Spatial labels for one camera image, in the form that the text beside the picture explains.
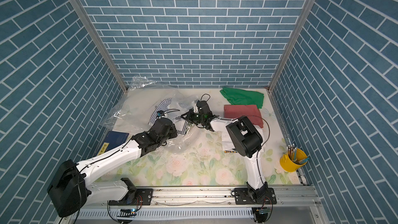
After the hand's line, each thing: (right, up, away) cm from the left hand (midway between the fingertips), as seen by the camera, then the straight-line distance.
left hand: (179, 128), depth 83 cm
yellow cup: (+55, -17, -7) cm, 58 cm away
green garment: (+38, +18, +32) cm, 53 cm away
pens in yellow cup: (+56, -10, -10) cm, 58 cm away
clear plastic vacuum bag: (-27, +15, +21) cm, 38 cm away
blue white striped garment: (0, +1, +6) cm, 6 cm away
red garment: (+46, +8, +22) cm, 51 cm away
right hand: (0, +5, +9) cm, 11 cm away
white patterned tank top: (+28, -12, +6) cm, 31 cm away
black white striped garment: (-15, +11, +18) cm, 26 cm away
